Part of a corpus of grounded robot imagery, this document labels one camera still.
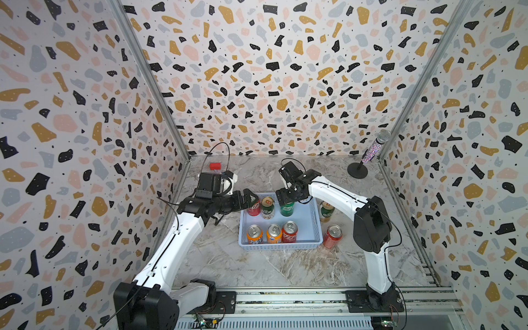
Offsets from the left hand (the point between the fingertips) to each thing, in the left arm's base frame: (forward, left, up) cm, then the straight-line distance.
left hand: (251, 199), depth 77 cm
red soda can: (-10, -31, -12) cm, 35 cm away
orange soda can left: (-8, -1, -12) cm, 15 cm away
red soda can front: (-7, -15, -12) cm, 20 cm away
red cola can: (+5, 0, -17) cm, 17 cm away
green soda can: (+4, -15, -14) cm, 21 cm away
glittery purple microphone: (+23, -54, +11) cm, 59 cm away
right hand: (+9, -14, -13) cm, 21 cm away
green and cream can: (+4, -6, -12) cm, 14 cm away
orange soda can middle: (-8, -9, -11) cm, 17 cm away
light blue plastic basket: (+5, -24, -23) cm, 33 cm away
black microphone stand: (+34, -56, -23) cm, 70 cm away
